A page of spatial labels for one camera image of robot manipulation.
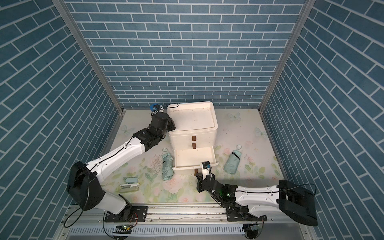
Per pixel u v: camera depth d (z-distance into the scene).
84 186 0.41
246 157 0.94
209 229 0.71
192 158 0.91
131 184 0.81
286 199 0.48
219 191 0.61
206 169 0.71
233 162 0.91
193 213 0.75
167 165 0.85
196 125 0.81
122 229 0.72
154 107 0.70
